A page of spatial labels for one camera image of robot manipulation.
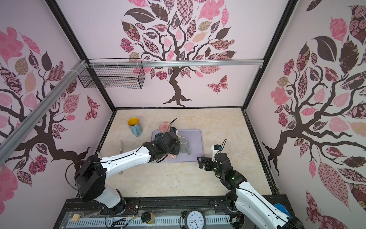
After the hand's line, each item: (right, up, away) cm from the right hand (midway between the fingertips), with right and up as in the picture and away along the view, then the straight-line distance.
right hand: (203, 157), depth 82 cm
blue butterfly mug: (-48, +20, +17) cm, 55 cm away
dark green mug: (-28, +12, +8) cm, 31 cm away
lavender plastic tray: (-4, +6, +17) cm, 18 cm away
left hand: (-16, +5, +3) cm, 17 cm away
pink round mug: (-25, +18, +12) cm, 33 cm away
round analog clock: (-6, -27, -14) cm, 31 cm away
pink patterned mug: (-18, +3, -8) cm, 20 cm away
